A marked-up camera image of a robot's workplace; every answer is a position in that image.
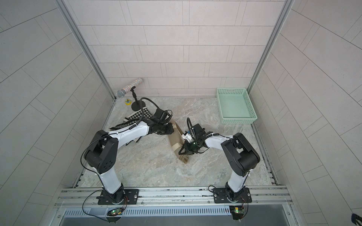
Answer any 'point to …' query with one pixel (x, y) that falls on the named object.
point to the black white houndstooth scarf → (133, 119)
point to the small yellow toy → (128, 102)
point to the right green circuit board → (237, 212)
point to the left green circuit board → (115, 212)
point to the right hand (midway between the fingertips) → (181, 153)
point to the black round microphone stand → (136, 105)
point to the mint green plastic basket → (235, 106)
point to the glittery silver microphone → (121, 93)
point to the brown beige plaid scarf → (176, 141)
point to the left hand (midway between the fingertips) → (176, 129)
